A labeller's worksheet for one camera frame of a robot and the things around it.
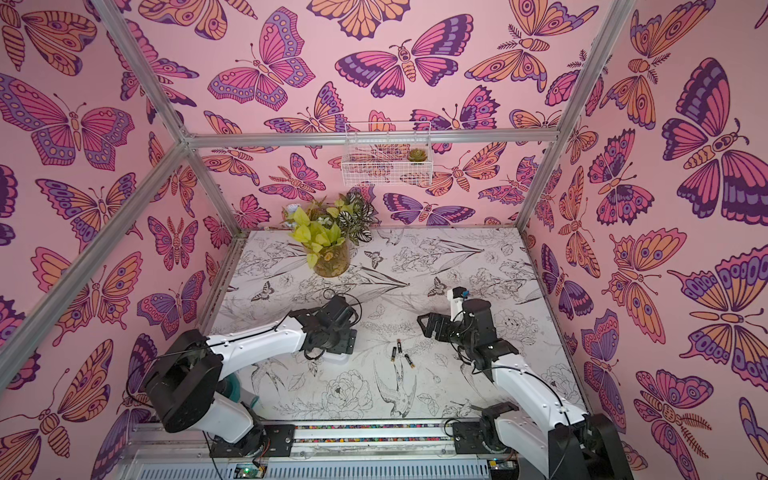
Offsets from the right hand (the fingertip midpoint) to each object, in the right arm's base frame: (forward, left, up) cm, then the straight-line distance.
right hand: (432, 318), depth 85 cm
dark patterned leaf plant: (+28, +23, +12) cm, 38 cm away
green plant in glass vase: (+23, +33, +11) cm, 42 cm away
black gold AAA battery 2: (-7, +11, -9) cm, 16 cm away
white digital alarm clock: (-11, +27, -4) cm, 29 cm away
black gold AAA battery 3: (-10, +6, -9) cm, 15 cm away
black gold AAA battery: (-4, +9, -9) cm, 14 cm away
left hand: (-3, +25, -7) cm, 26 cm away
